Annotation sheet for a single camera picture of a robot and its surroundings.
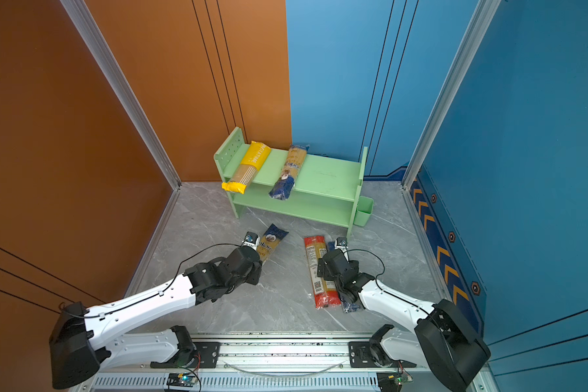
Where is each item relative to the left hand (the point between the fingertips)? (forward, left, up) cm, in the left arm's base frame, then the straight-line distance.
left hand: (259, 260), depth 79 cm
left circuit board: (-31, +20, -15) cm, 40 cm away
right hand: (+4, -24, -9) cm, 26 cm away
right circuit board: (-31, -41, -14) cm, 53 cm away
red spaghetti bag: (-7, -22, -10) cm, 25 cm away
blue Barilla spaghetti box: (-11, -29, -10) cm, 33 cm away
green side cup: (+24, -38, -3) cm, 45 cm away
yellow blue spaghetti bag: (+17, -8, +18) cm, 26 cm away
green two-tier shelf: (+21, -22, +13) cm, 32 cm away
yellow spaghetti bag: (+33, +4, +16) cm, 37 cm away
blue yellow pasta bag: (+9, -2, -2) cm, 9 cm away
